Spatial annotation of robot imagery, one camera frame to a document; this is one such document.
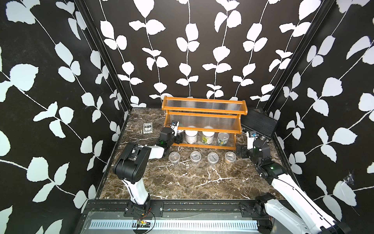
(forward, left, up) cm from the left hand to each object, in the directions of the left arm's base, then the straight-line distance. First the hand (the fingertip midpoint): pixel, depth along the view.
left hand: (179, 128), depth 97 cm
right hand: (-16, -37, +8) cm, 41 cm away
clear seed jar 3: (-20, -20, -4) cm, 29 cm away
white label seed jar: (-7, -8, 0) cm, 10 cm away
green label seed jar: (-8, -18, 0) cm, 20 cm away
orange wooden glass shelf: (+10, -19, -8) cm, 23 cm away
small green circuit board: (-51, +18, -10) cm, 55 cm away
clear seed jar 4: (-21, -31, -4) cm, 37 cm away
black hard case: (+7, -60, -5) cm, 61 cm away
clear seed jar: (-19, +3, -4) cm, 19 cm away
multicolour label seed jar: (-8, -28, -3) cm, 30 cm away
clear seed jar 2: (-19, -9, -4) cm, 22 cm away
